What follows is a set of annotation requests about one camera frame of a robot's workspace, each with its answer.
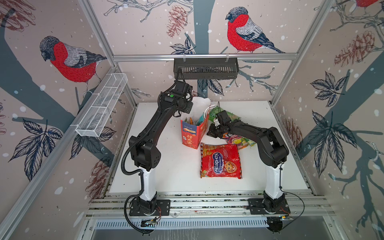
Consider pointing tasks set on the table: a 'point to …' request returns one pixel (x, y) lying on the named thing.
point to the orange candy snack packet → (229, 138)
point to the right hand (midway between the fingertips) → (206, 134)
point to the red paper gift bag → (192, 134)
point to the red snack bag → (221, 160)
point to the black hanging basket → (195, 70)
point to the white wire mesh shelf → (94, 119)
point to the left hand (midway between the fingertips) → (186, 105)
